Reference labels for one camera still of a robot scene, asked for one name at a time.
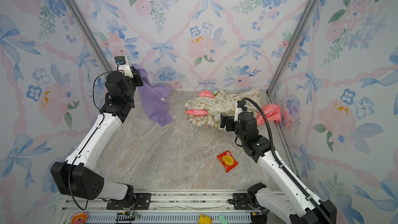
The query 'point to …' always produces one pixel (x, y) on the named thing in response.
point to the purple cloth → (153, 98)
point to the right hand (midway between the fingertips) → (230, 113)
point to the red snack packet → (227, 160)
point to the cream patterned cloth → (220, 105)
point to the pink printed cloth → (272, 113)
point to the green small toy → (222, 219)
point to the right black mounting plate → (242, 201)
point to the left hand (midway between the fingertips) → (132, 64)
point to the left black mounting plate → (142, 201)
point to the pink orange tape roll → (79, 218)
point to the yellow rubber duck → (204, 219)
